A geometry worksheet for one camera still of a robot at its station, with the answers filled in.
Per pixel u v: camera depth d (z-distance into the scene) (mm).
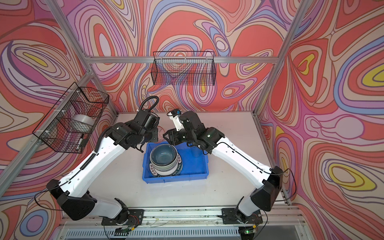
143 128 519
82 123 703
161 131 663
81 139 734
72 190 384
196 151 920
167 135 608
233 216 734
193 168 914
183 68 971
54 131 666
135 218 721
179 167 863
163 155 863
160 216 752
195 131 507
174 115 596
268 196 384
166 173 834
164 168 794
